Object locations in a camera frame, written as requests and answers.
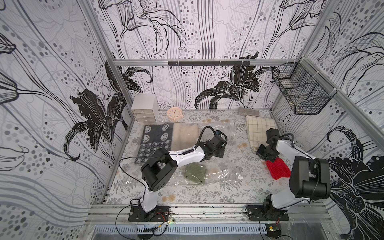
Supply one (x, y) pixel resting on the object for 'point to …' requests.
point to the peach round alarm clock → (174, 114)
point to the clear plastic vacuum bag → (226, 171)
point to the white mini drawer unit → (145, 108)
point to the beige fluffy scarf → (184, 135)
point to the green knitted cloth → (196, 171)
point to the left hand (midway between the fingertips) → (219, 151)
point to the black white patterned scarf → (155, 136)
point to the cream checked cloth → (257, 127)
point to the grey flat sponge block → (244, 111)
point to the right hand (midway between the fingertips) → (261, 154)
